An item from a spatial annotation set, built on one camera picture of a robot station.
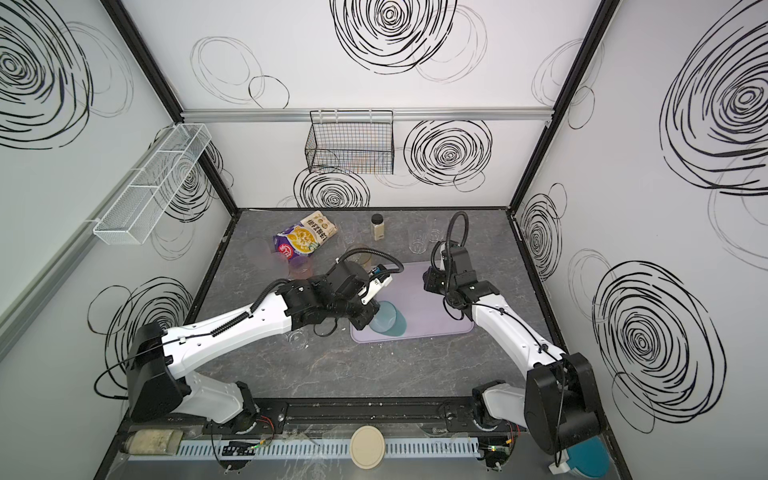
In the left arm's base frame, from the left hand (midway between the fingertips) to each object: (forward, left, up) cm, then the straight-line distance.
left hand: (380, 305), depth 75 cm
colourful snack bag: (+32, +32, -16) cm, 48 cm away
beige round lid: (-29, +1, -10) cm, 30 cm away
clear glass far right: (+38, -18, -16) cm, 45 cm away
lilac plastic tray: (-1, -11, 0) cm, 11 cm away
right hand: (+12, -12, -4) cm, 17 cm away
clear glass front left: (-4, +24, -17) cm, 30 cm away
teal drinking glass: (0, -2, -8) cm, 8 cm away
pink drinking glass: (+20, +29, -15) cm, 38 cm away
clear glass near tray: (+34, -11, -16) cm, 39 cm away
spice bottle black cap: (+37, +4, -8) cm, 38 cm away
